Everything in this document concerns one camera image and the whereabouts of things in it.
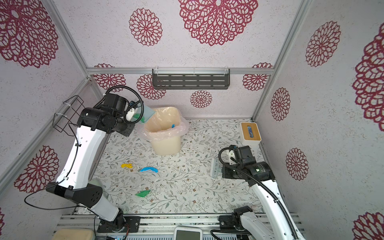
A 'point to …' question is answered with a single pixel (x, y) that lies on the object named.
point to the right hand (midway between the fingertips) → (223, 168)
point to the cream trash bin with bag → (164, 129)
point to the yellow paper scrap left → (127, 165)
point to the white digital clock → (188, 233)
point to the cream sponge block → (73, 234)
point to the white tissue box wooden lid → (250, 134)
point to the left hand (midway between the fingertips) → (126, 129)
